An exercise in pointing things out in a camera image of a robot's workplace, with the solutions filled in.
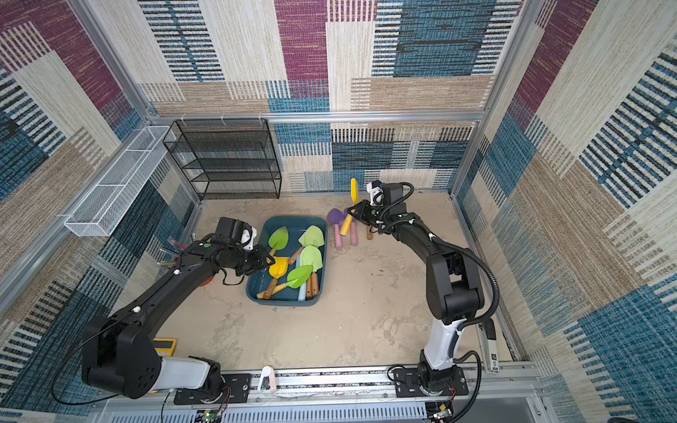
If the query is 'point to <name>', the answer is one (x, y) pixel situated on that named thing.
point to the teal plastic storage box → (299, 245)
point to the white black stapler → (487, 335)
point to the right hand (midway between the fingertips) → (352, 213)
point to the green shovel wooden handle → (369, 234)
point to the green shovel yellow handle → (296, 277)
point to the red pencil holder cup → (207, 281)
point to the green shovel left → (278, 240)
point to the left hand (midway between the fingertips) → (273, 261)
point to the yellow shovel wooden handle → (277, 270)
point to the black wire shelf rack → (227, 159)
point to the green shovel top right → (312, 236)
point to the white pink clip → (267, 381)
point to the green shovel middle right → (311, 256)
